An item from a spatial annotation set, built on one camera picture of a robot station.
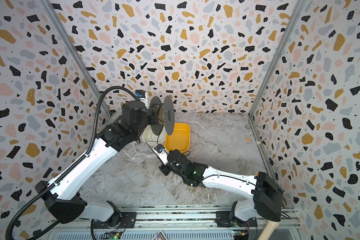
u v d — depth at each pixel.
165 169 0.65
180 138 1.06
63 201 0.40
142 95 0.57
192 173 0.56
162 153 0.61
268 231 0.70
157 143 0.64
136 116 0.49
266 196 0.41
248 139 1.06
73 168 0.41
